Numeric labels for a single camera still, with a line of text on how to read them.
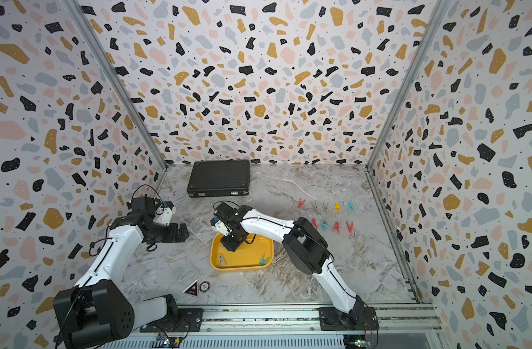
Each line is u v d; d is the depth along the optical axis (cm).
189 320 73
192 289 80
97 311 40
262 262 86
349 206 105
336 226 97
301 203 106
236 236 78
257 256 88
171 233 75
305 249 54
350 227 97
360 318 67
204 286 81
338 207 103
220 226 83
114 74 85
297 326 73
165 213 77
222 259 87
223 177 109
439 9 71
